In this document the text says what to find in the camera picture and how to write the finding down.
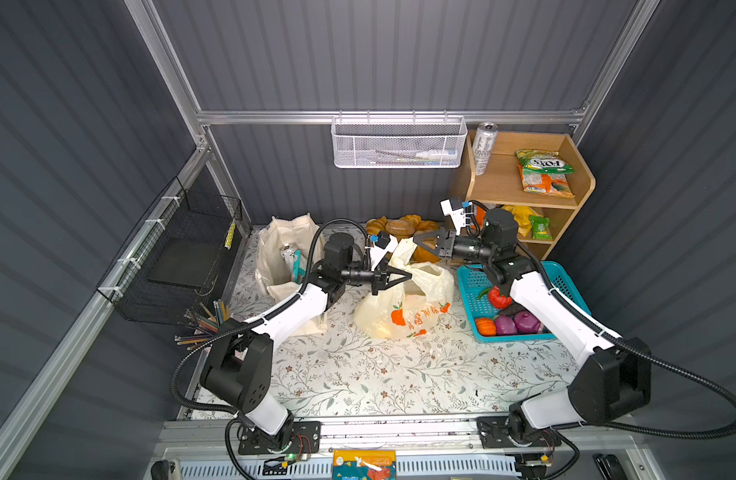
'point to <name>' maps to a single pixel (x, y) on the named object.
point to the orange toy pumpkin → (486, 326)
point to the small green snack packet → (540, 226)
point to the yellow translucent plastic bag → (409, 308)
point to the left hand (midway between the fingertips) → (410, 274)
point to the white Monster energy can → (287, 251)
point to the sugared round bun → (400, 228)
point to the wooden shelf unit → (503, 186)
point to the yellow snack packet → (522, 215)
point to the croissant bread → (375, 226)
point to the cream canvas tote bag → (272, 275)
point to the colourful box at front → (364, 465)
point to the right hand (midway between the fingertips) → (417, 244)
